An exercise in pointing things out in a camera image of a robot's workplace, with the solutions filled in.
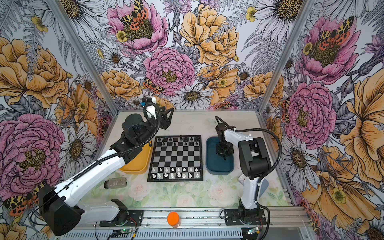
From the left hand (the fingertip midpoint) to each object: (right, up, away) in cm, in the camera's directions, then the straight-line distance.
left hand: (170, 112), depth 70 cm
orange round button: (+2, -47, -3) cm, 48 cm away
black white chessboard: (0, -26, +23) cm, 35 cm away
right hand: (+29, -27, +24) cm, 46 cm away
